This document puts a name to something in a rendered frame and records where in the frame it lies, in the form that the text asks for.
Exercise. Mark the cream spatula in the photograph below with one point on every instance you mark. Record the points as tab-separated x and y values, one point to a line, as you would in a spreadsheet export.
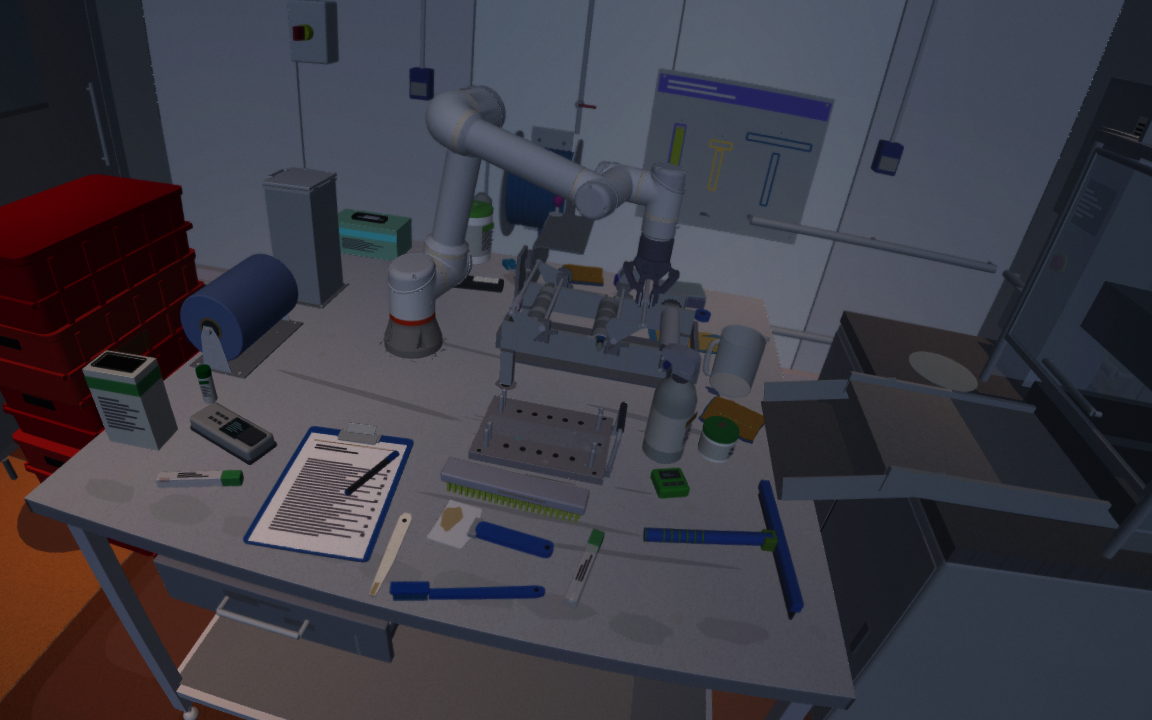
391	552

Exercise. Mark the brown sponge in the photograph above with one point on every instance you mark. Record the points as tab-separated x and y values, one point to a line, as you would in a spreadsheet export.
741	412

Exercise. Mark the dark grey printing press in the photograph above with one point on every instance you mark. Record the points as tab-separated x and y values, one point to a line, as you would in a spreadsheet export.
1036	480

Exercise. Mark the black pen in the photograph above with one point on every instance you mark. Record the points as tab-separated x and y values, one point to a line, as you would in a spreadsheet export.
373	472

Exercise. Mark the blue paper roll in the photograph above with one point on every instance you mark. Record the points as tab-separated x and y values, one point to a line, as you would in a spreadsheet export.
236	295

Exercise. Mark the green timer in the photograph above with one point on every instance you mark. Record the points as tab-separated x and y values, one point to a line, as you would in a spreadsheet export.
670	482

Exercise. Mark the white box green stripe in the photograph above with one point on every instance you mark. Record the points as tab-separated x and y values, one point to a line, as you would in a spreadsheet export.
131	405

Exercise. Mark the grey tool shadow board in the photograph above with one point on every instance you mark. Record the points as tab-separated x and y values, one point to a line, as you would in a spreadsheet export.
736	150

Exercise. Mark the white marker green cap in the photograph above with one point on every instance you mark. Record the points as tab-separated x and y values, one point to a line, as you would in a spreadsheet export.
583	570
196	479

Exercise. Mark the yellow sponge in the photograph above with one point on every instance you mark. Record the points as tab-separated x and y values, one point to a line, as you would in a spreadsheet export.
583	274

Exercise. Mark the grey brush green bristles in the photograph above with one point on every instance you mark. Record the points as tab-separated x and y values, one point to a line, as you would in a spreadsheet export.
516	485

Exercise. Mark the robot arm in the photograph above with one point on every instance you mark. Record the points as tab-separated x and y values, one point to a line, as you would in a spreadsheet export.
536	160

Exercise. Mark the grey wall rail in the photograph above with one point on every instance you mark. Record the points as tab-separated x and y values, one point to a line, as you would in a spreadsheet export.
876	245

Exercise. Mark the grey roller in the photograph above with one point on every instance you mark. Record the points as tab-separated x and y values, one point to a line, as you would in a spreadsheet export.
544	308
626	325

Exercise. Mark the black flat bar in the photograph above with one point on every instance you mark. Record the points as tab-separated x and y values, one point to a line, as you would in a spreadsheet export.
481	285

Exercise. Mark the grey switch box red button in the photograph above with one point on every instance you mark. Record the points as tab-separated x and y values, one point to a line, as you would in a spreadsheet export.
313	30

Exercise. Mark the white bottle green band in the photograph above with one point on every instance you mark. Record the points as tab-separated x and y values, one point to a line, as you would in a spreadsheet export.
481	225

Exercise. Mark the white mug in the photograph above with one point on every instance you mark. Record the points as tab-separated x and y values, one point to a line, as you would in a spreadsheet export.
736	360

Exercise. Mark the blue clipboard with paper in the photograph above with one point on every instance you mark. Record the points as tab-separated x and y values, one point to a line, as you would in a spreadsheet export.
316	505

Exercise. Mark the dark cabinet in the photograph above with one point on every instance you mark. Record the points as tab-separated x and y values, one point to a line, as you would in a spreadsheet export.
26	100

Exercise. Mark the blue flat wrench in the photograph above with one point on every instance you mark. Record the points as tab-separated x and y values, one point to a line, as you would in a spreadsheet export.
466	591

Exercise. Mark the red crate with lid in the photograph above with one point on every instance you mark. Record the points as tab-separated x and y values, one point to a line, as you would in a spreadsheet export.
56	235

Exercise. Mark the blue squeegee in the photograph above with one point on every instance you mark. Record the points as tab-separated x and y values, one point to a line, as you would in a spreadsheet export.
781	550

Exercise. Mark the blue wall socket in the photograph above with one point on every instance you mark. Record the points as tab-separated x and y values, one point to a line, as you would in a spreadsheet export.
421	83
887	157

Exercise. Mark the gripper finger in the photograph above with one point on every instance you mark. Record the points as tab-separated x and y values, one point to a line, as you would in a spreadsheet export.
673	285
628	285

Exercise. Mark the grey handheld meter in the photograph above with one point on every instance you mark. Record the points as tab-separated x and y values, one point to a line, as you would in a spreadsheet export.
233	432

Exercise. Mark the grey metal bin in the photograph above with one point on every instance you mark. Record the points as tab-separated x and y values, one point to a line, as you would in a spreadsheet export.
301	240

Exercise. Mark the grey roll holder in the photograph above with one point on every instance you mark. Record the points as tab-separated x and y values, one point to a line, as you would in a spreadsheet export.
256	352

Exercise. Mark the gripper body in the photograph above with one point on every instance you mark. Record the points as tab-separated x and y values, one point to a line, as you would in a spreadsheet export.
656	255

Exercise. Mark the grey roller machine body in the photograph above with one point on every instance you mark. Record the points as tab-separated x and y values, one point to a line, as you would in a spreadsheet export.
576	352

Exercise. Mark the white jar green lid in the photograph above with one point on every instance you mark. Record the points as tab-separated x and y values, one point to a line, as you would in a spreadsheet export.
718	438

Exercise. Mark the grey perforated wash rack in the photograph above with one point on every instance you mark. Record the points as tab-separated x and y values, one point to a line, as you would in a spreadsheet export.
546	440

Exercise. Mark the grey table drawer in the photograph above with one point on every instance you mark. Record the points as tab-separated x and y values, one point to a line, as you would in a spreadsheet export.
266	605

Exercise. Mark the white spray bottle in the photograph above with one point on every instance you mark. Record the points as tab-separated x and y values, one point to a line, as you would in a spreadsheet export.
669	415

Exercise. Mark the teal tissue box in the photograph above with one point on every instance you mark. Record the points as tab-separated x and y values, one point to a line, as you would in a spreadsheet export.
374	235

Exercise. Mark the grey work table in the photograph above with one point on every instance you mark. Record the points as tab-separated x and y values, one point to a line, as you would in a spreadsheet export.
496	655

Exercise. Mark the green capped vial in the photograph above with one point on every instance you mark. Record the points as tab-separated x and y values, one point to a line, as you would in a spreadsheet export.
206	385

